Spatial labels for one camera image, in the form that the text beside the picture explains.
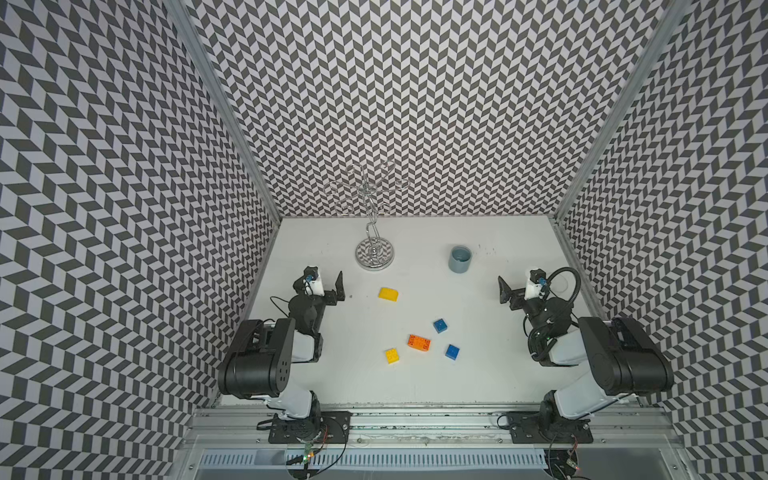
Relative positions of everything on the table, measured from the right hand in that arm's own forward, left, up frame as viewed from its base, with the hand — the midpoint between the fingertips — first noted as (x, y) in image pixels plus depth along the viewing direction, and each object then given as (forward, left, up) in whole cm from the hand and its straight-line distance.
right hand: (513, 277), depth 90 cm
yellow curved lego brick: (0, +39, -9) cm, 40 cm away
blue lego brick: (-12, +23, -8) cm, 27 cm away
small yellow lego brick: (-21, +37, -7) cm, 43 cm away
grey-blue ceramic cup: (+11, +14, -6) cm, 19 cm away
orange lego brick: (-17, +29, -8) cm, 35 cm away
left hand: (+2, +57, +1) cm, 57 cm away
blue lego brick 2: (-20, +20, -8) cm, 29 cm away
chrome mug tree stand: (+16, +44, -7) cm, 47 cm away
